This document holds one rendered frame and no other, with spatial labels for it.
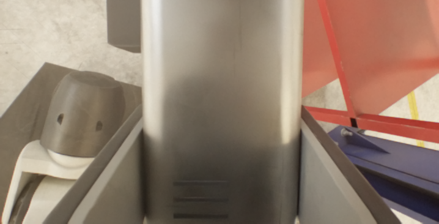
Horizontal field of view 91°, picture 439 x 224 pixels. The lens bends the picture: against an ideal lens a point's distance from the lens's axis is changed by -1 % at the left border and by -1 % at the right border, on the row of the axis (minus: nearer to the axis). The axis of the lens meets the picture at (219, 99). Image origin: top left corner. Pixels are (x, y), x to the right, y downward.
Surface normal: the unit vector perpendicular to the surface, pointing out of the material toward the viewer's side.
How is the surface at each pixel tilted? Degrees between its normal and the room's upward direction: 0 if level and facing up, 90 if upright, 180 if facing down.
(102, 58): 0
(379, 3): 0
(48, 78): 0
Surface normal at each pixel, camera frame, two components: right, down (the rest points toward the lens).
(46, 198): 0.43, -0.65
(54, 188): 0.39, -0.83
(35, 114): 0.36, 0.06
